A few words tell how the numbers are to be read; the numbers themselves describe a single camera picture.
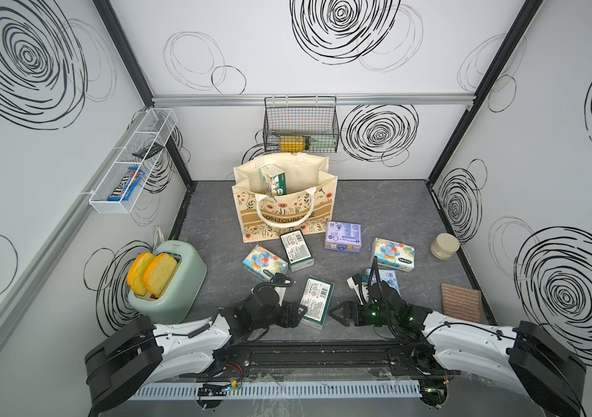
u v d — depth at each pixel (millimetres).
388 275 850
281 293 749
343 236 944
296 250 913
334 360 758
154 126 910
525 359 423
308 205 864
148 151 758
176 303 711
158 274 699
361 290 707
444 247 919
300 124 991
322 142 868
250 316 638
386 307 628
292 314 727
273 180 864
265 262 886
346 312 709
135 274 680
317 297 807
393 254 911
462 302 845
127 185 667
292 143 881
